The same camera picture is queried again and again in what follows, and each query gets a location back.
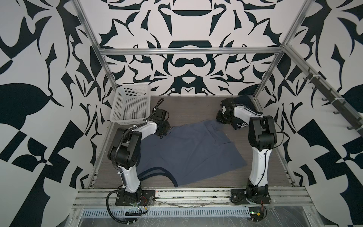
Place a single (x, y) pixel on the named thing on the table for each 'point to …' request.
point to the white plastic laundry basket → (131, 104)
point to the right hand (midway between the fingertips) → (217, 117)
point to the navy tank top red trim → (247, 101)
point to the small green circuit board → (256, 213)
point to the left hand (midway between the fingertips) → (167, 126)
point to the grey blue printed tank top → (188, 152)
